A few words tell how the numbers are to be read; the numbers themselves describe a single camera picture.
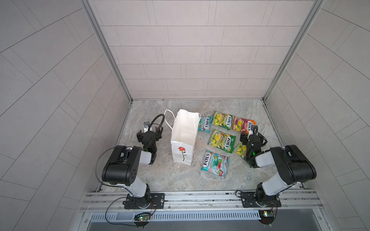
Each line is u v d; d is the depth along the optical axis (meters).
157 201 0.71
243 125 0.97
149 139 0.69
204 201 0.72
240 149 0.87
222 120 1.01
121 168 0.44
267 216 0.68
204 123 0.99
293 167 0.45
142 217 0.64
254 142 0.69
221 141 0.90
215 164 0.81
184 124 0.86
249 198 0.71
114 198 0.71
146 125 0.76
